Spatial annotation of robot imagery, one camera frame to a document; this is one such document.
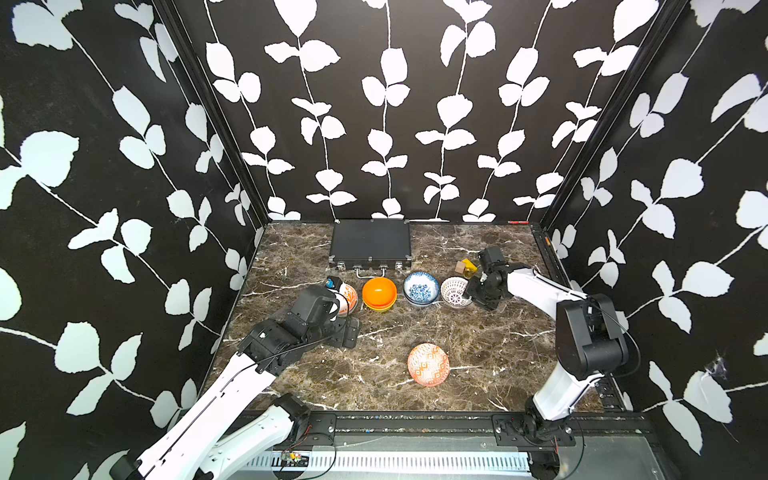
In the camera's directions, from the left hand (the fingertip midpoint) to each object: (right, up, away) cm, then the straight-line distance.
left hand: (346, 317), depth 72 cm
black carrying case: (+3, +18, +43) cm, 47 cm away
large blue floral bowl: (+21, +4, +26) cm, 34 cm away
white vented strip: (+13, -34, -2) cm, 37 cm away
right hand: (+35, +3, +23) cm, 42 cm away
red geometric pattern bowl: (+22, -17, +12) cm, 30 cm away
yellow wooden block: (+39, +11, +33) cm, 52 cm away
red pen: (+65, +28, +52) cm, 88 cm away
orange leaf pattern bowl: (-1, +4, +5) cm, 6 cm away
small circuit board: (-12, -34, -2) cm, 36 cm away
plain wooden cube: (+35, +11, +33) cm, 50 cm away
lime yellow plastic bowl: (+8, -2, +21) cm, 22 cm away
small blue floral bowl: (+21, -1, +21) cm, 30 cm away
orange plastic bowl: (+7, +2, +23) cm, 24 cm away
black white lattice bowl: (+32, +2, +26) cm, 41 cm away
